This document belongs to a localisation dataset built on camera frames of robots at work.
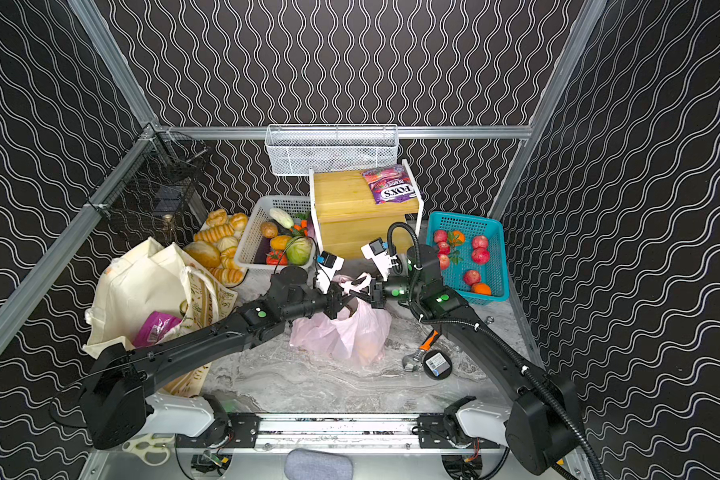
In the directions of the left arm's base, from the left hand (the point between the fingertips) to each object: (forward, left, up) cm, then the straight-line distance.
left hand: (365, 293), depth 71 cm
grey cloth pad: (-32, +12, -22) cm, 41 cm away
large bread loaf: (+27, +59, -17) cm, 67 cm away
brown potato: (+36, +36, -14) cm, 53 cm away
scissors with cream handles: (-30, +51, -23) cm, 63 cm away
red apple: (+31, -39, -21) cm, 54 cm away
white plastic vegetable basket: (+33, +42, -14) cm, 56 cm away
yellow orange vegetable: (+32, +32, -17) cm, 49 cm away
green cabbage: (+26, +24, -14) cm, 38 cm away
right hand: (0, +5, +2) cm, 5 cm away
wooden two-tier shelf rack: (+19, +6, +7) cm, 21 cm away
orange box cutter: (0, -19, -25) cm, 31 cm away
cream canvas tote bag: (+3, +56, -1) cm, 56 cm away
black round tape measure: (-7, -20, -24) cm, 32 cm away
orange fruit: (+16, -36, -20) cm, 44 cm away
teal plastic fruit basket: (+38, -31, -18) cm, 52 cm away
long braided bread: (+37, +59, -18) cm, 72 cm away
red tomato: (+25, +32, -18) cm, 44 cm away
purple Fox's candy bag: (+27, -6, +12) cm, 30 cm away
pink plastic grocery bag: (-8, +1, -5) cm, 9 cm away
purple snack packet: (-6, +55, -10) cm, 56 cm away
